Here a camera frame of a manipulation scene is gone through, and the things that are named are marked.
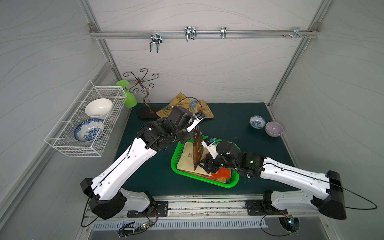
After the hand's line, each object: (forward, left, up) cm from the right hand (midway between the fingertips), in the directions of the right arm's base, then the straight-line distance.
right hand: (202, 158), depth 70 cm
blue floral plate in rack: (+4, +50, +15) cm, 53 cm away
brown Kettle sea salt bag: (+3, +2, +6) cm, 7 cm away
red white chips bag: (-3, -10, -12) cm, 16 cm away
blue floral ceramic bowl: (+39, -40, -19) cm, 59 cm away
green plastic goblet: (+35, +46, +2) cm, 58 cm away
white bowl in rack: (+17, +51, +16) cm, 56 cm away
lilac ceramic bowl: (+33, -51, -19) cm, 63 cm away
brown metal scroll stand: (+39, +43, -12) cm, 59 cm away
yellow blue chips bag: (+51, +7, -17) cm, 54 cm away
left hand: (+9, +7, +14) cm, 18 cm away
